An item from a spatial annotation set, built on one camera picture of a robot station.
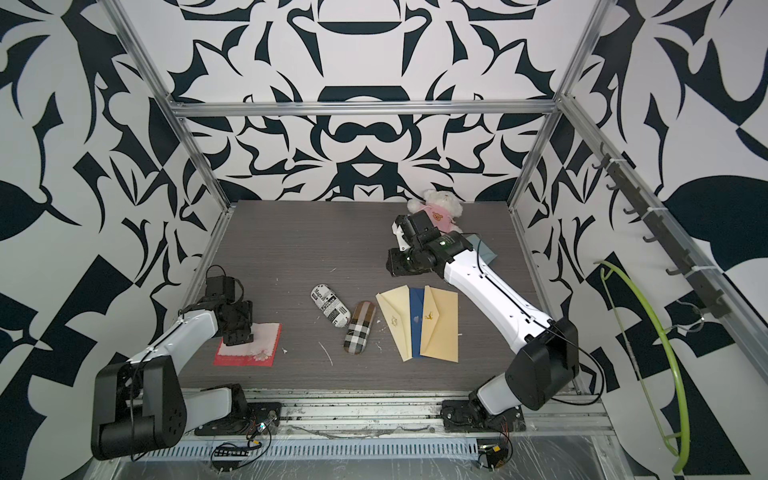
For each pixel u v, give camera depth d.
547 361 0.41
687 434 0.50
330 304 0.91
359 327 0.86
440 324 0.87
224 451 0.73
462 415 0.74
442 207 1.08
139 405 0.45
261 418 0.73
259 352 0.85
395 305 0.93
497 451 0.71
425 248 0.59
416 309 0.92
